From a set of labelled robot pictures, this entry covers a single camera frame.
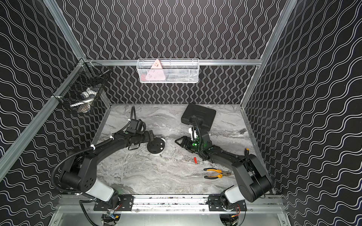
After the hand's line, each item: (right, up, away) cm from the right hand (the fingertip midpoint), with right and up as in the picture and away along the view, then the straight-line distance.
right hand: (178, 142), depth 85 cm
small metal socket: (+46, +6, +16) cm, 49 cm away
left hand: (-19, +4, +6) cm, 21 cm away
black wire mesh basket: (-64, +33, +7) cm, 72 cm away
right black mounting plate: (+19, -30, -12) cm, 38 cm away
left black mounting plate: (-28, -31, -10) cm, 43 cm away
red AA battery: (+11, -12, +5) cm, 17 cm away
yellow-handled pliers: (+27, -18, -1) cm, 32 cm away
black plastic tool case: (+15, +17, +23) cm, 32 cm away
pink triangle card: (-15, +43, +5) cm, 45 cm away
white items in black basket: (-50, +21, -11) cm, 55 cm away
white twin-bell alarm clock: (-15, -4, +6) cm, 16 cm away
